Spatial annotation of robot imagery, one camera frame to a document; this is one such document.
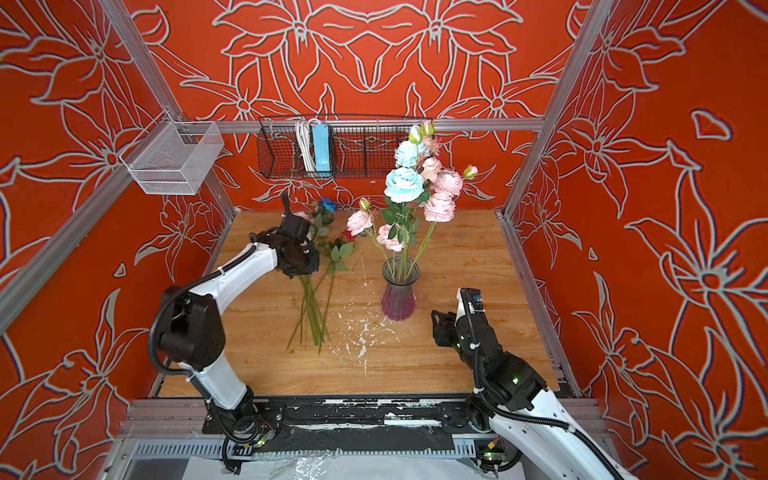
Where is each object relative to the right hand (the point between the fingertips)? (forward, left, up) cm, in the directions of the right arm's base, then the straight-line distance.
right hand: (433, 313), depth 74 cm
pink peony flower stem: (+16, +18, +18) cm, 30 cm away
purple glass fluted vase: (+10, +8, +3) cm, 13 cm away
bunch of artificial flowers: (+29, +30, -12) cm, 43 cm away
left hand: (+20, +34, -5) cm, 40 cm away
